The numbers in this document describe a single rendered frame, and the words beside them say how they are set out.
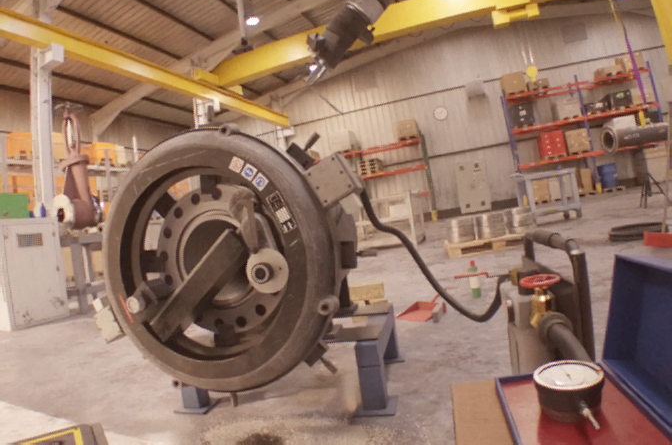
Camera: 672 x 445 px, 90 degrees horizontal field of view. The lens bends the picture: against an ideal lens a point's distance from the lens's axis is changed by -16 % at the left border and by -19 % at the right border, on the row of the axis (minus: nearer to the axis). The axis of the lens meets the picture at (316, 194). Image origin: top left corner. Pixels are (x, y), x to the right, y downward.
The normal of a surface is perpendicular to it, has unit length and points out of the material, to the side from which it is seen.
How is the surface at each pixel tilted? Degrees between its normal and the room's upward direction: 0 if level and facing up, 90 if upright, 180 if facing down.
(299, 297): 90
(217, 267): 90
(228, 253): 90
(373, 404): 90
